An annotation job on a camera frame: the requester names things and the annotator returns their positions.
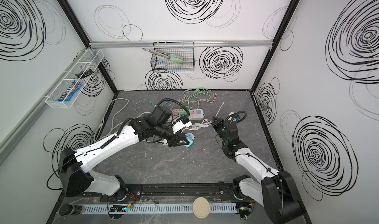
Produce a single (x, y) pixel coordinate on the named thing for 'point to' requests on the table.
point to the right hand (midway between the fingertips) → (213, 116)
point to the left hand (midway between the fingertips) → (187, 141)
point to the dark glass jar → (67, 209)
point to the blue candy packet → (67, 91)
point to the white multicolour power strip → (195, 114)
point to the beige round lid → (201, 207)
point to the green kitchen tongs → (172, 56)
